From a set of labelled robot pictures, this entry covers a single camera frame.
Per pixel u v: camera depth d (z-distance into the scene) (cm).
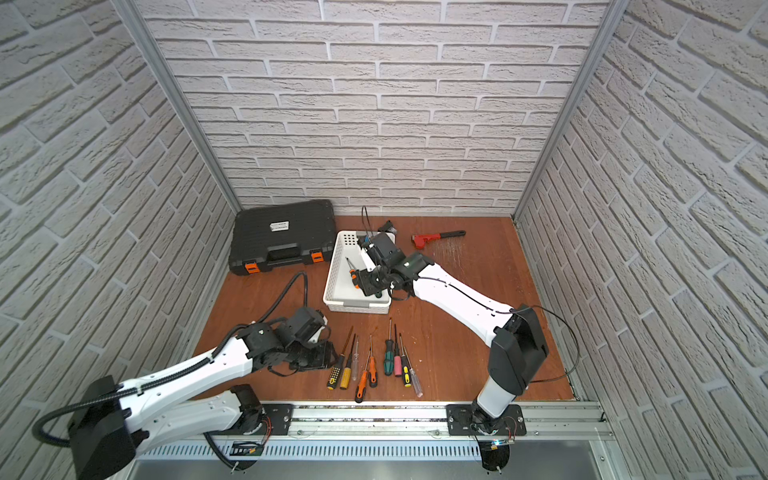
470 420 74
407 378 79
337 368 79
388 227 114
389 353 83
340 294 96
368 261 65
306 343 64
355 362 83
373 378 79
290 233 106
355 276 100
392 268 58
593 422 76
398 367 81
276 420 73
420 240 109
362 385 78
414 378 80
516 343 43
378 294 94
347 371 80
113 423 40
